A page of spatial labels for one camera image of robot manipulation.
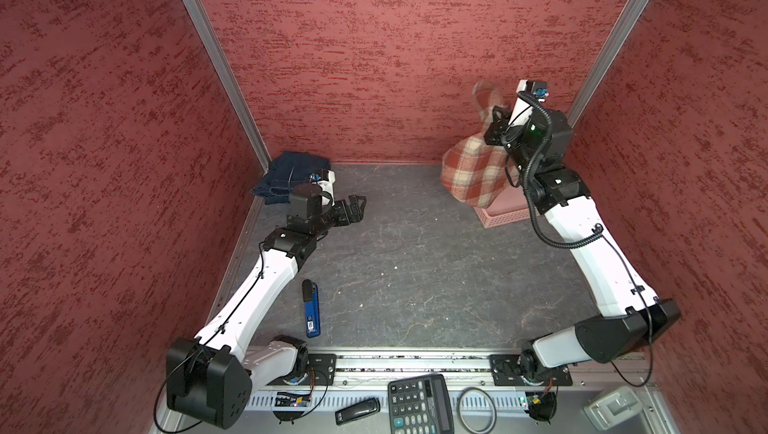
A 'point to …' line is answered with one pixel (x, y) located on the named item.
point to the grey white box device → (612, 407)
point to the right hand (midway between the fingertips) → (492, 113)
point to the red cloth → (475, 171)
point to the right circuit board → (542, 405)
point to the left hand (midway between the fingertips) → (352, 206)
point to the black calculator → (420, 405)
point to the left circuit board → (289, 399)
